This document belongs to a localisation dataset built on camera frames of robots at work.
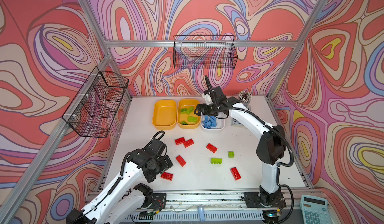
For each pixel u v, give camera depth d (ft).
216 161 2.78
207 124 3.23
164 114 3.57
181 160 2.83
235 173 2.64
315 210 2.27
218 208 2.39
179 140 3.09
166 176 2.64
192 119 3.40
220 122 3.33
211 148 2.99
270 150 1.65
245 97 3.05
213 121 3.32
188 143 3.05
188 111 3.53
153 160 1.80
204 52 3.15
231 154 2.89
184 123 3.32
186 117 3.46
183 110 3.54
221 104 2.14
